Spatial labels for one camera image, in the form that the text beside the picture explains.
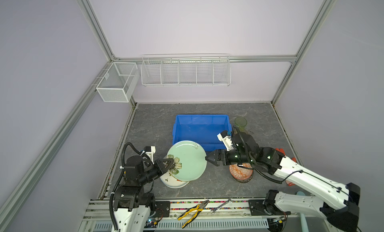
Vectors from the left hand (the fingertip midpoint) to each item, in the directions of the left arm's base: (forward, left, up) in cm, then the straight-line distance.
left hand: (173, 163), depth 70 cm
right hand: (-1, -17, +3) cm, 18 cm away
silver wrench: (-14, -27, -20) cm, 36 cm away
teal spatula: (-27, -59, -16) cm, 67 cm away
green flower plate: (+1, -8, -1) cm, 8 cm away
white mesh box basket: (+58, +39, +3) cm, 70 cm away
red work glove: (+11, -66, -19) cm, 69 cm away
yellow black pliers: (-17, -11, -18) cm, 27 cm away
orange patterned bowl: (-4, -34, -12) cm, 36 cm away
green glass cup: (+30, -43, -12) cm, 54 cm away
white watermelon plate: (-3, +4, -17) cm, 18 cm away
